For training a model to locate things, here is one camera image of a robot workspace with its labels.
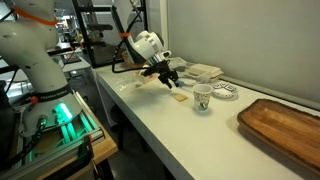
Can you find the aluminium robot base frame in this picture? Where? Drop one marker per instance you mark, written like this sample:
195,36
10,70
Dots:
71,130

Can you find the clear plastic container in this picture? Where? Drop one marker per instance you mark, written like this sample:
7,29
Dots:
178,62

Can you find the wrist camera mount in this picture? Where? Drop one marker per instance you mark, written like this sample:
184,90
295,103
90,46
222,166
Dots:
164,54

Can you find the clear crumpled plastic bag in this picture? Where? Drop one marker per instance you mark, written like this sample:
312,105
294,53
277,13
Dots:
130,81

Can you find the small blue object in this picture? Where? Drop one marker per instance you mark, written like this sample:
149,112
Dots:
180,83

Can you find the wooden serving tray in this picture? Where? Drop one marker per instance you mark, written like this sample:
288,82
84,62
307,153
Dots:
283,130

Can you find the patterned ceramic saucer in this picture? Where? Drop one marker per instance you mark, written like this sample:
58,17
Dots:
225,90

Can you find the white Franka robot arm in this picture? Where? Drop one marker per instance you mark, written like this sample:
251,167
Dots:
33,50

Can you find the black metal frame rack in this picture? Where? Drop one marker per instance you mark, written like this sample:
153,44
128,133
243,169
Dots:
86,36

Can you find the patterned paper cup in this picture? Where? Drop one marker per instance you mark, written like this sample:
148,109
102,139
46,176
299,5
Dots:
202,96

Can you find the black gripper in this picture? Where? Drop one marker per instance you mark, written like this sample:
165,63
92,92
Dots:
159,69

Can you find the brown wicker basket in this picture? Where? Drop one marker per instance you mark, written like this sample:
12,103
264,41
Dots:
128,60

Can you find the black orange clamp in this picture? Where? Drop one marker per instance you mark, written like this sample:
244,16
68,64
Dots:
87,150

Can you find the thin wooden block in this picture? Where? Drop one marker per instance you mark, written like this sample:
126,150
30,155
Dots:
180,97

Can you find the wooden base board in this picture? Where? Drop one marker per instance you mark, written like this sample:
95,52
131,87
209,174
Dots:
103,148

